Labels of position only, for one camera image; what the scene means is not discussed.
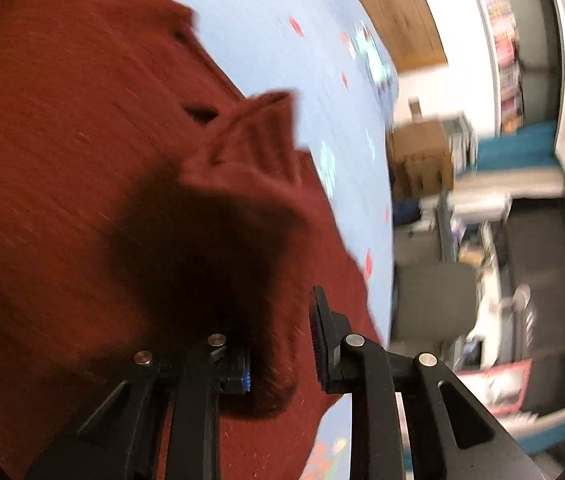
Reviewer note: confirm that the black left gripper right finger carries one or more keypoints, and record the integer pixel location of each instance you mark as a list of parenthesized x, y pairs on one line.
[(409, 414)]

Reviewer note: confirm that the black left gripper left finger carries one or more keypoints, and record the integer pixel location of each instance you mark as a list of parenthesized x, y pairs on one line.
[(160, 420)]

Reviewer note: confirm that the dark red knitted sweater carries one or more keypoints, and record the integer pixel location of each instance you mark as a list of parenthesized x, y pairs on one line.
[(146, 204)]

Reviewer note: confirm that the pink framed tray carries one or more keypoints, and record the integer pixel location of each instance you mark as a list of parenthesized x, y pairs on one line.
[(502, 388)]

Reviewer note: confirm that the grey office chair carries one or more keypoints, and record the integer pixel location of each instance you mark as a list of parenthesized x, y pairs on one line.
[(434, 302)]

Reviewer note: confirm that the cardboard box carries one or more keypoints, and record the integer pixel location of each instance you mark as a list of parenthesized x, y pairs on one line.
[(419, 159)]

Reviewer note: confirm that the bookshelf with books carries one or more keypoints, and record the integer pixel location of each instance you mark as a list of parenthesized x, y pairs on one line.
[(502, 32)]

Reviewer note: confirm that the light blue patterned bedsheet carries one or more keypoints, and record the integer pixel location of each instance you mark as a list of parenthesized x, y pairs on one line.
[(329, 54)]

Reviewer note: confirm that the wooden headboard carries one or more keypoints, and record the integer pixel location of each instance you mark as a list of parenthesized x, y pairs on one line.
[(407, 28)]

